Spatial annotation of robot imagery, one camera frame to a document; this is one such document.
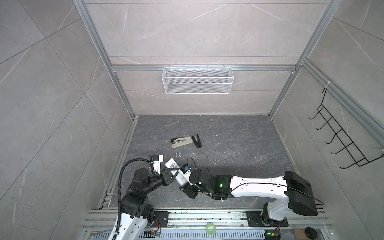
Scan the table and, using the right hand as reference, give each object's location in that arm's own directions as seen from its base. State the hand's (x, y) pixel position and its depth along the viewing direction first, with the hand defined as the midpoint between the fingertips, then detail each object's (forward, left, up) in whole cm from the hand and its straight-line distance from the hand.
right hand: (183, 184), depth 73 cm
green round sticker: (-18, -13, -12) cm, 25 cm away
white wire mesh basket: (+64, -10, +18) cm, 67 cm away
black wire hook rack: (+4, -74, +20) cm, 77 cm away
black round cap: (-21, -58, -7) cm, 62 cm away
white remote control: (+7, +5, +10) cm, 13 cm away
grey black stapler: (+32, +6, -9) cm, 34 cm away
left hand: (+5, +2, +8) cm, 10 cm away
